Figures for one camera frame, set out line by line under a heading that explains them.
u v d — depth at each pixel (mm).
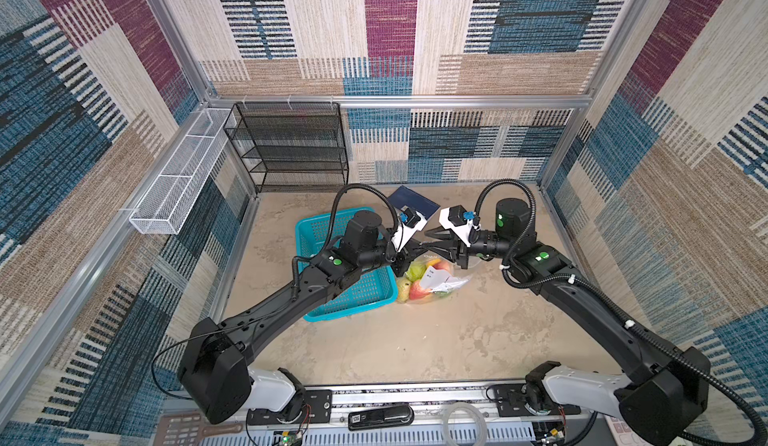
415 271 857
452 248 614
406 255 637
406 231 631
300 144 1087
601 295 469
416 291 831
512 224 546
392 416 690
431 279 805
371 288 940
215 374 398
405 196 1155
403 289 852
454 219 560
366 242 570
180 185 959
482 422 712
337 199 616
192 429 711
